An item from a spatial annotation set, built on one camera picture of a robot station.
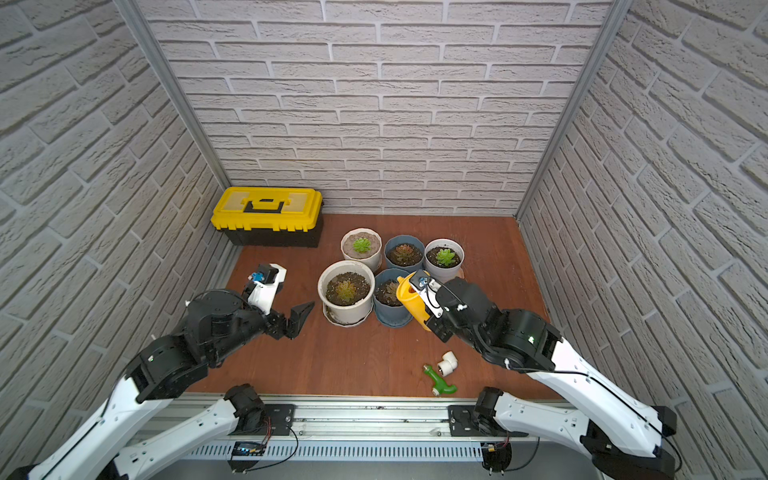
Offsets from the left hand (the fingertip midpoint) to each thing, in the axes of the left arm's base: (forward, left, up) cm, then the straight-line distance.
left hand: (296, 286), depth 65 cm
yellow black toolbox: (+35, +21, -14) cm, 44 cm away
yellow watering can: (-3, -26, -1) cm, 26 cm away
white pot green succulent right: (+22, -39, -19) cm, 48 cm away
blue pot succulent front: (+4, -21, -19) cm, 28 cm away
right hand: (-3, -32, 0) cm, 32 cm away
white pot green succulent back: (+26, -13, -16) cm, 33 cm away
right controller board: (-30, -47, -29) cm, 63 cm away
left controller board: (-29, +14, -33) cm, 46 cm away
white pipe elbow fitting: (-9, -38, -26) cm, 47 cm away
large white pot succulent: (+10, -9, -18) cm, 22 cm away
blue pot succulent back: (+25, -26, -19) cm, 41 cm away
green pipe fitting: (-14, -35, -28) cm, 47 cm away
